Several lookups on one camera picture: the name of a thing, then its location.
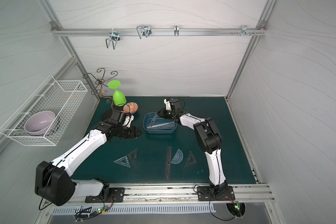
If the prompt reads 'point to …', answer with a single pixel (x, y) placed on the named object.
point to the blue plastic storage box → (147, 117)
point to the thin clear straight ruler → (159, 125)
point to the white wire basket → (62, 97)
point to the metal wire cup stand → (101, 80)
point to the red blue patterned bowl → (131, 108)
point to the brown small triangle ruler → (186, 164)
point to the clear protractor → (178, 157)
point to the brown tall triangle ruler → (133, 162)
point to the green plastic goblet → (119, 99)
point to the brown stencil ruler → (168, 163)
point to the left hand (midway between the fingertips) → (138, 133)
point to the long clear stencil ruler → (165, 127)
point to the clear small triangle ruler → (127, 164)
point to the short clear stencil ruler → (153, 119)
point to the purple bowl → (37, 124)
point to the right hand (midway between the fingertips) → (156, 111)
